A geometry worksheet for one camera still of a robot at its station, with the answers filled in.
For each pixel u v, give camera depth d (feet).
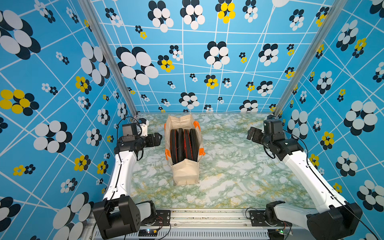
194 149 2.63
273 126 1.84
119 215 1.29
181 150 2.69
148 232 2.37
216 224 2.37
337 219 1.21
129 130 1.98
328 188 1.35
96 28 2.47
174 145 2.68
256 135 2.29
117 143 1.86
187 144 2.71
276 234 2.28
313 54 2.76
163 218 2.39
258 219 2.37
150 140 2.32
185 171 2.41
